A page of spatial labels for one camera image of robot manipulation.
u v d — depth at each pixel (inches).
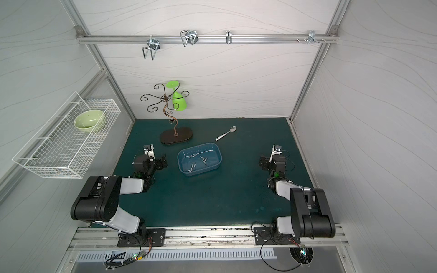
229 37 29.7
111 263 26.9
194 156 39.7
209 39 30.6
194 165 37.7
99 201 17.6
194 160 39.2
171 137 42.5
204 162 38.7
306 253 28.1
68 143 27.0
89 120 28.8
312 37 30.1
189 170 36.8
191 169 37.5
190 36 30.0
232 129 45.0
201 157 39.2
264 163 33.1
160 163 33.9
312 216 17.1
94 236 29.5
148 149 32.0
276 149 31.5
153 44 30.8
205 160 38.8
